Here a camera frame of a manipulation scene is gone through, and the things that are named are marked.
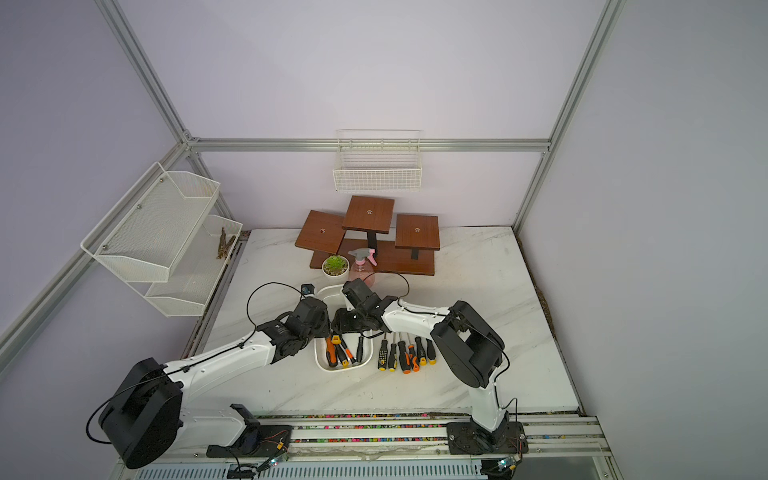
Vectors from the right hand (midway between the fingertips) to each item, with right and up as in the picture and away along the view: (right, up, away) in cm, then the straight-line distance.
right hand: (340, 328), depth 89 cm
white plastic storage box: (+7, -5, -1) cm, 9 cm away
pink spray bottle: (+5, +18, +9) cm, 20 cm away
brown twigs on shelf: (-40, +26, +9) cm, 49 cm away
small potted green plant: (-3, +18, +9) cm, 20 cm away
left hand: (-6, +2, -1) cm, 6 cm away
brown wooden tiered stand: (+23, +24, +21) cm, 39 cm away
